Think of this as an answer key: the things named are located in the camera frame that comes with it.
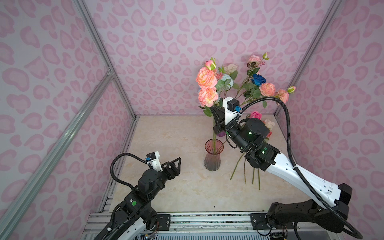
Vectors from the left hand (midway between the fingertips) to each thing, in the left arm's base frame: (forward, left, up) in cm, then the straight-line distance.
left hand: (176, 159), depth 72 cm
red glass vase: (+9, -19, -6) cm, 22 cm away
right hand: (+9, -16, +26) cm, 32 cm away
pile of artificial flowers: (+35, -62, -17) cm, 73 cm away
